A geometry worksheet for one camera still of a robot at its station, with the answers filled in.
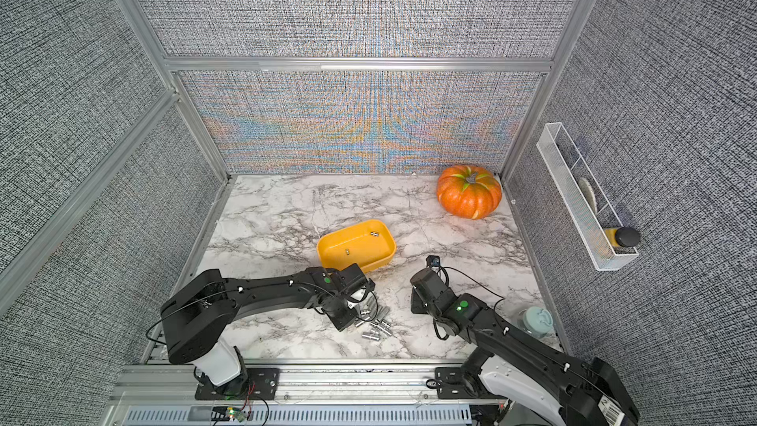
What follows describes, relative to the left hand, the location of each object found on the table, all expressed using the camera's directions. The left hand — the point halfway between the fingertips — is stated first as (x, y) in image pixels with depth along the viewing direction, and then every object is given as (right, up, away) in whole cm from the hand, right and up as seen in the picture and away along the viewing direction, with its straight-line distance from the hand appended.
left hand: (353, 318), depth 83 cm
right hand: (+18, +9, 0) cm, 20 cm away
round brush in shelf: (+57, +37, -12) cm, 69 cm away
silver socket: (+6, +22, +17) cm, 29 cm away
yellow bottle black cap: (+58, +25, -22) cm, 67 cm away
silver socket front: (+5, -4, -3) cm, 7 cm away
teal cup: (+47, +3, -10) cm, 48 cm away
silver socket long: (+8, +1, +2) cm, 9 cm away
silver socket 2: (-3, +17, +14) cm, 22 cm away
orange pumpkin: (+37, +36, +15) cm, 54 cm away
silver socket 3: (+9, -2, -1) cm, 9 cm away
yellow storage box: (+4, +19, +17) cm, 26 cm away
